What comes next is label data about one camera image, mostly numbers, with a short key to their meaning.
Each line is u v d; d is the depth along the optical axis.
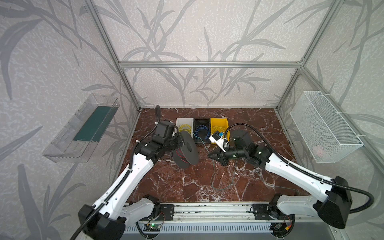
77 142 0.63
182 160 0.78
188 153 0.79
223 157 0.61
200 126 1.03
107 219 0.36
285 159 0.50
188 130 1.00
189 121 1.05
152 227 0.71
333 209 0.38
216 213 0.75
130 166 0.45
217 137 0.62
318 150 0.73
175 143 0.64
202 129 1.05
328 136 0.61
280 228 0.74
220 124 1.01
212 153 0.66
